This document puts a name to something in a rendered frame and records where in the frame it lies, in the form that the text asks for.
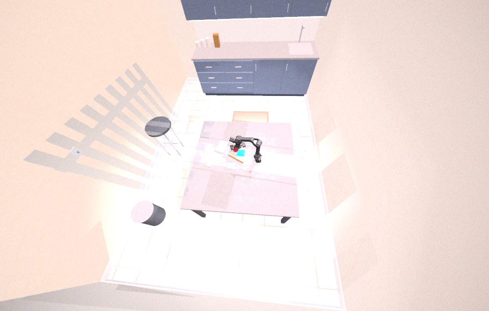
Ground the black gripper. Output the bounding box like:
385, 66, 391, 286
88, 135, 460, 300
230, 142, 246, 150

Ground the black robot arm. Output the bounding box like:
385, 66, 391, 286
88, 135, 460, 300
229, 136, 262, 163

